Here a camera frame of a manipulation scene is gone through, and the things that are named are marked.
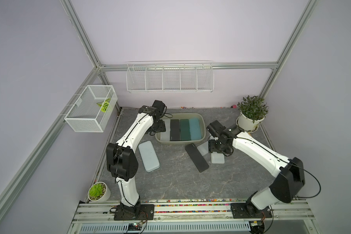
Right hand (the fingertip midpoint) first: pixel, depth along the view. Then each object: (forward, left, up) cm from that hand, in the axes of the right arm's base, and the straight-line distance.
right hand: (215, 149), depth 82 cm
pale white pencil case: (+2, +40, -11) cm, 42 cm away
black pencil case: (+22, +24, -12) cm, 35 cm away
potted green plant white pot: (+24, -27, +6) cm, 37 cm away
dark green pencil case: (+20, +16, -12) cm, 28 cm away
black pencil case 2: (+1, +9, -13) cm, 16 cm away
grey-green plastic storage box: (+28, +4, -8) cm, 29 cm away
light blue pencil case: (+20, +9, -13) cm, 25 cm away
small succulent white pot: (-21, +60, -4) cm, 64 cm away
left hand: (+11, +34, +3) cm, 36 cm away
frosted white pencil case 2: (-5, -1, 0) cm, 5 cm away
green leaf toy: (+20, +62, +17) cm, 68 cm away
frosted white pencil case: (+17, +30, -12) cm, 37 cm away
